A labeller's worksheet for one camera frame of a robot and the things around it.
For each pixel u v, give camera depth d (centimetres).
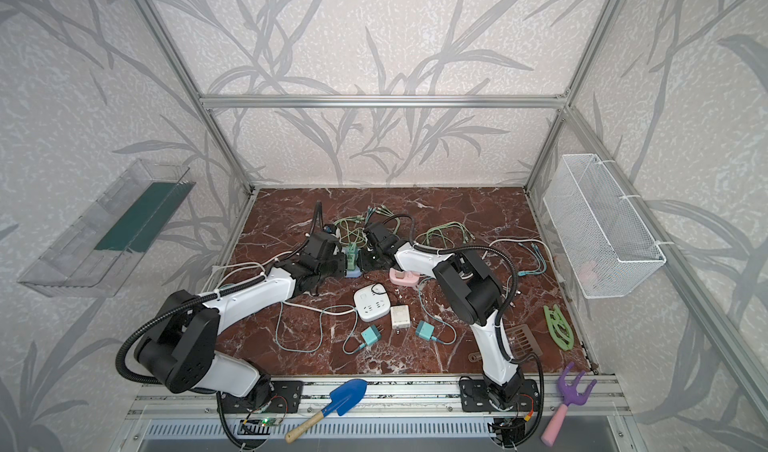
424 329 83
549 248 102
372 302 87
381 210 113
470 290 53
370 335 82
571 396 74
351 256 91
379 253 76
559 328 85
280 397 72
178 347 43
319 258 69
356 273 94
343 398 74
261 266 97
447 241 105
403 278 92
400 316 85
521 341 81
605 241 62
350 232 108
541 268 98
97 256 64
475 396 74
